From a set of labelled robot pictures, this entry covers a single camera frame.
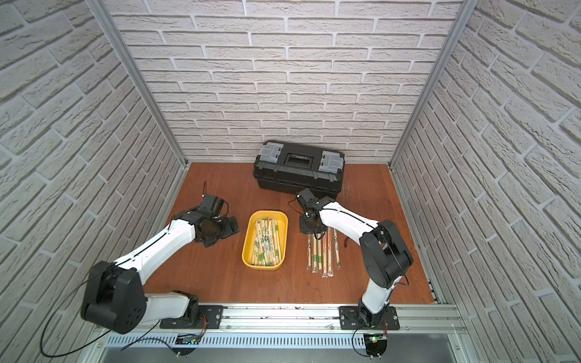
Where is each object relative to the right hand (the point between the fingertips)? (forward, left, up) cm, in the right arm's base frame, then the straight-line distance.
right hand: (311, 228), depth 90 cm
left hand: (0, +31, +4) cm, 31 cm away
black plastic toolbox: (+23, +7, +12) cm, 27 cm away
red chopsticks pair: (-9, -6, -5) cm, 12 cm away
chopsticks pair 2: (-8, +1, -5) cm, 10 cm away
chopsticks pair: (-8, +1, -5) cm, 9 cm away
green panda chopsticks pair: (-7, -10, -5) cm, 13 cm away
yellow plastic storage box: (-3, +19, -2) cm, 20 cm away
